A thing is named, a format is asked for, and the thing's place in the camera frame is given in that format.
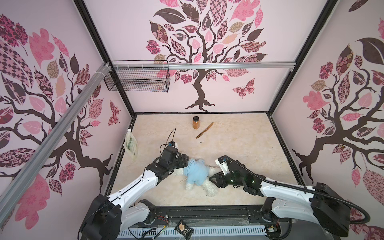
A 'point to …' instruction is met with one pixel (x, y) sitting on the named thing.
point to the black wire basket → (140, 76)
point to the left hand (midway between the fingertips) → (184, 161)
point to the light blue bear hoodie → (197, 172)
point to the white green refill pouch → (131, 144)
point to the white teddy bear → (208, 183)
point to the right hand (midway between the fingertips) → (211, 176)
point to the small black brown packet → (186, 231)
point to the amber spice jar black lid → (196, 122)
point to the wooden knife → (206, 130)
